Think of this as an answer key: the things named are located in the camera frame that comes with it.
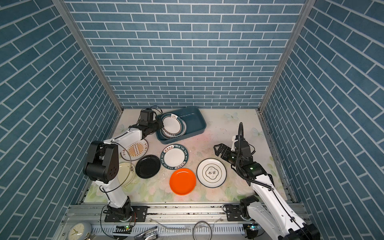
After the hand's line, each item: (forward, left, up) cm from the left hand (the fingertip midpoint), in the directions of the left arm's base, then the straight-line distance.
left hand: (163, 121), depth 97 cm
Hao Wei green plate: (-19, -7, -12) cm, 24 cm away
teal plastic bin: (+7, -21, -9) cm, 24 cm away
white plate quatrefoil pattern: (-30, -30, -11) cm, 44 cm away
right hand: (-23, -33, +5) cm, 40 cm away
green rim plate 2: (+1, -13, -9) cm, 16 cm away
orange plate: (-35, -13, -12) cm, 39 cm away
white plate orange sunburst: (-15, +18, -12) cm, 27 cm away
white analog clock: (-57, +32, -9) cm, 66 cm away
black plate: (-26, +8, -12) cm, 29 cm away
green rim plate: (+3, -5, -7) cm, 9 cm away
